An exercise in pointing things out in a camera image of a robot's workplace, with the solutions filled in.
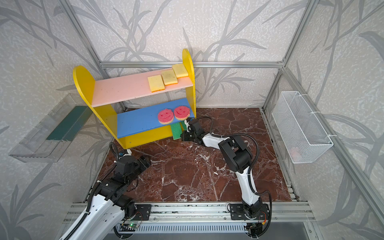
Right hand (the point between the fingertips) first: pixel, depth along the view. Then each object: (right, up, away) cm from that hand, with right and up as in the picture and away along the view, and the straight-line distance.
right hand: (180, 131), depth 98 cm
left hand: (-15, -12, -17) cm, 26 cm away
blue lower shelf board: (-27, +7, -4) cm, 28 cm away
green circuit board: (-19, -43, -28) cm, 55 cm away
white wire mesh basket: (+57, 0, -36) cm, 67 cm away
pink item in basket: (+60, -9, -25) cm, 66 cm away
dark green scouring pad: (-43, +4, -35) cm, 55 cm away
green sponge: (-2, +1, +1) cm, 3 cm away
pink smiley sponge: (-9, +10, -6) cm, 14 cm away
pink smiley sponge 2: (+2, +12, -4) cm, 13 cm away
